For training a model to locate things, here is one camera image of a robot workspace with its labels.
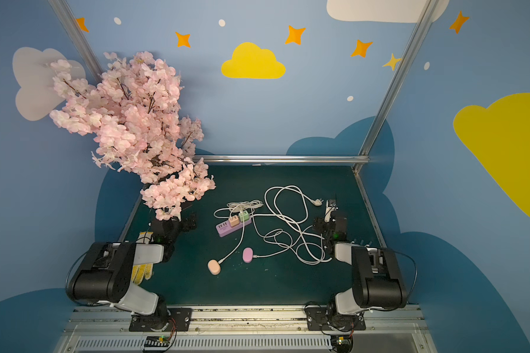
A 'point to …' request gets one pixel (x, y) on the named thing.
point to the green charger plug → (245, 216)
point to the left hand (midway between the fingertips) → (184, 209)
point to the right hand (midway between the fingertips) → (330, 213)
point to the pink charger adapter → (234, 220)
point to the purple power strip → (224, 228)
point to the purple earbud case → (247, 255)
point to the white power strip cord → (265, 198)
